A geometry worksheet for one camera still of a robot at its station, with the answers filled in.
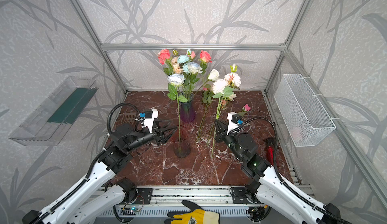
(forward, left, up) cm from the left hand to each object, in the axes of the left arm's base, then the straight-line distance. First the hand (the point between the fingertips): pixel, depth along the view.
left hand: (176, 123), depth 63 cm
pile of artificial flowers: (+44, -15, -31) cm, 56 cm away
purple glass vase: (+25, -1, -26) cm, 36 cm away
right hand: (+5, -17, -2) cm, 18 cm away
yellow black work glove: (-31, -8, -28) cm, 43 cm away
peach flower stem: (+33, +3, +3) cm, 33 cm away
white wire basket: (0, -54, +3) cm, 54 cm away
